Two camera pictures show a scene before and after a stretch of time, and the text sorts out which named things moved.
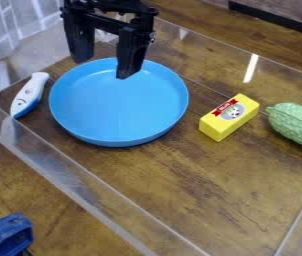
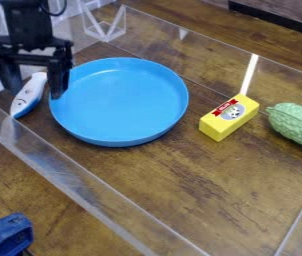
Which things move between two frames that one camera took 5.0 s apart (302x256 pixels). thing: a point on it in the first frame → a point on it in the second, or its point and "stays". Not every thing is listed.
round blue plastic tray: x=109 y=112 stays
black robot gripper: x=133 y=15 → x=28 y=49
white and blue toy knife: x=28 y=95 stays
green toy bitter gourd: x=298 y=123 stays
